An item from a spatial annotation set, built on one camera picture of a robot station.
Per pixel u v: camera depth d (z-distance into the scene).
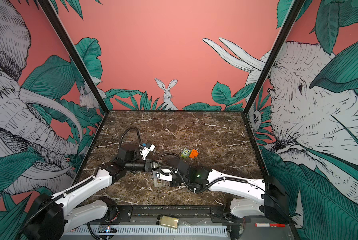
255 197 0.42
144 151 0.73
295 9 0.70
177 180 0.65
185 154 0.96
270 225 0.71
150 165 0.71
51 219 0.39
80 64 0.91
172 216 0.74
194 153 0.95
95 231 0.70
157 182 0.72
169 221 0.69
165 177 0.62
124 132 0.63
